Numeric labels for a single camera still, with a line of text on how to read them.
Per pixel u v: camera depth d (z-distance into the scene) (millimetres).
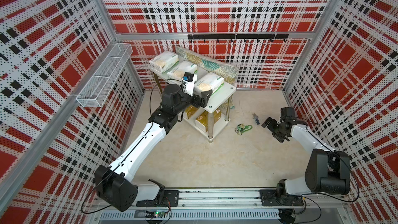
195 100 626
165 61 804
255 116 1039
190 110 934
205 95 648
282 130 676
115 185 381
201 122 861
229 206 724
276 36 884
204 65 861
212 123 768
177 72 732
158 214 691
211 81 689
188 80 581
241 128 985
